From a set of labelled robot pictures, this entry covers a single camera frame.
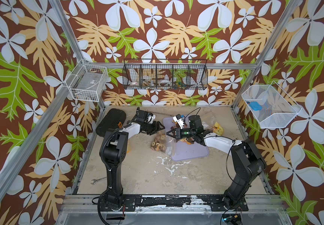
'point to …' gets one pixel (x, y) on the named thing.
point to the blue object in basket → (255, 105)
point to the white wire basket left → (87, 81)
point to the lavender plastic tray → (180, 151)
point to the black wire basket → (165, 74)
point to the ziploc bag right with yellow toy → (217, 129)
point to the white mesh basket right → (271, 107)
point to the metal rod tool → (162, 113)
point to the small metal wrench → (95, 180)
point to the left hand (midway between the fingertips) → (162, 127)
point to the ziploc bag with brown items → (162, 142)
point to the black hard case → (113, 118)
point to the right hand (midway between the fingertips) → (167, 133)
